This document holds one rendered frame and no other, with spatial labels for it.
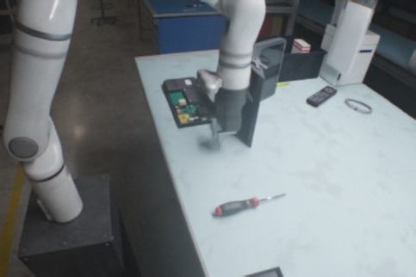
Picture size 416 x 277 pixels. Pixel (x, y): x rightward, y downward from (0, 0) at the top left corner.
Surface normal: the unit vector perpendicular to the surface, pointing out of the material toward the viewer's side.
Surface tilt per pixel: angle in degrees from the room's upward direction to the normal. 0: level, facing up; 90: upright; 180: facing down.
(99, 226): 0
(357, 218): 0
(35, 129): 91
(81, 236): 0
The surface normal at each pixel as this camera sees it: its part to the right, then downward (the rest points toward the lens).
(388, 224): 0.05, -0.77
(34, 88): 0.38, 0.64
